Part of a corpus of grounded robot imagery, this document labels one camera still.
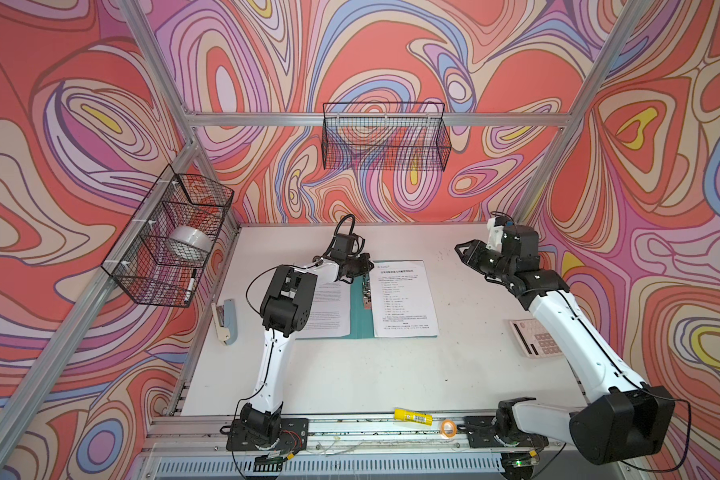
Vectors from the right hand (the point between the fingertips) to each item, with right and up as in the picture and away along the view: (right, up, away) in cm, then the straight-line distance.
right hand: (460, 254), depth 79 cm
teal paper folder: (-26, -21, +15) cm, 37 cm away
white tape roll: (-68, +4, -7) cm, 69 cm away
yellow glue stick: (-17, -41, -4) cm, 44 cm away
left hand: (-21, -3, +26) cm, 34 cm away
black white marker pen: (-68, -8, -8) cm, 69 cm away
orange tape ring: (-4, -44, -4) cm, 45 cm away
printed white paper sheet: (-37, -20, +17) cm, 45 cm away
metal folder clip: (-25, -13, +19) cm, 34 cm away
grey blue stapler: (-68, -20, +11) cm, 71 cm away
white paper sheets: (-13, -16, +19) cm, 28 cm away
